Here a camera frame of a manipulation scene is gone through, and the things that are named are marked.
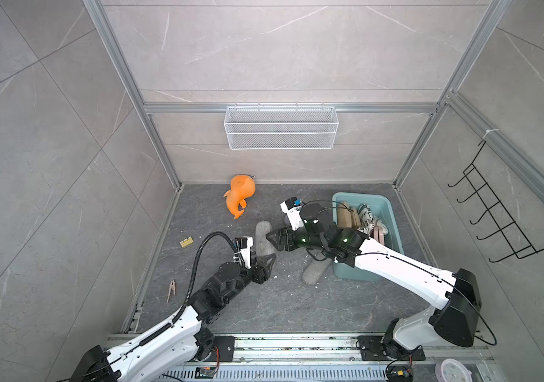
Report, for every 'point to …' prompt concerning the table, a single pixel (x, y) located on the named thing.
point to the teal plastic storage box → (383, 206)
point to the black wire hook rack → (508, 228)
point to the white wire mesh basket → (281, 127)
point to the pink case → (378, 234)
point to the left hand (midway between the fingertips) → (271, 252)
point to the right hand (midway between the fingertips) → (276, 234)
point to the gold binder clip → (186, 242)
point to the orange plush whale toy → (242, 186)
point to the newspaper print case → (367, 220)
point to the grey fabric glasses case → (263, 244)
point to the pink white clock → (452, 370)
